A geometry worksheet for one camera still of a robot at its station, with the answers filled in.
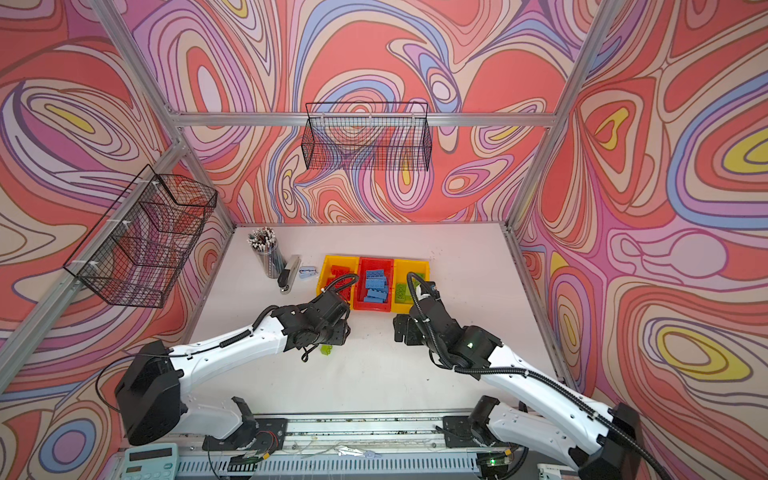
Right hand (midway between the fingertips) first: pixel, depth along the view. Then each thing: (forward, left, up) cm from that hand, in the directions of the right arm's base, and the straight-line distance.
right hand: (411, 328), depth 76 cm
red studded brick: (+27, +22, -10) cm, 37 cm away
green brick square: (0, +24, -12) cm, 27 cm away
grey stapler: (+25, +40, -10) cm, 48 cm away
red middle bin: (+29, +13, -10) cm, 33 cm away
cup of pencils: (+27, +44, 0) cm, 52 cm away
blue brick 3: (+16, +11, -12) cm, 23 cm away
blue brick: (+26, +10, -12) cm, 31 cm away
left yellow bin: (+24, +22, -16) cm, 36 cm away
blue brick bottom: (+18, +9, -11) cm, 23 cm away
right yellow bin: (+26, +1, -8) cm, 27 cm away
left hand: (+3, +19, -7) cm, 20 cm away
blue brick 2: (+21, +10, -10) cm, 26 cm away
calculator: (-26, +62, -11) cm, 68 cm away
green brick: (+17, +1, -11) cm, 21 cm away
